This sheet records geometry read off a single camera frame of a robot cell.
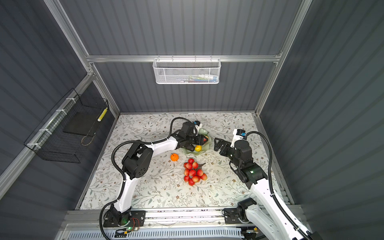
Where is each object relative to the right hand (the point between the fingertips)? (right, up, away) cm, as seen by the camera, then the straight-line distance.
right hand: (223, 142), depth 76 cm
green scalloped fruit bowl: (-8, -6, +19) cm, 21 cm away
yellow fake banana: (-13, -6, +20) cm, 25 cm away
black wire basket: (-79, +5, -2) cm, 79 cm away
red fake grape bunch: (-16, -18, +7) cm, 25 cm away
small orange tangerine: (-27, -11, +16) cm, 33 cm away
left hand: (-7, 0, +21) cm, 22 cm away
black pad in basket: (-71, +10, 0) cm, 72 cm away
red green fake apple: (-9, 0, +16) cm, 18 cm away
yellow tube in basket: (-66, +15, +6) cm, 68 cm away
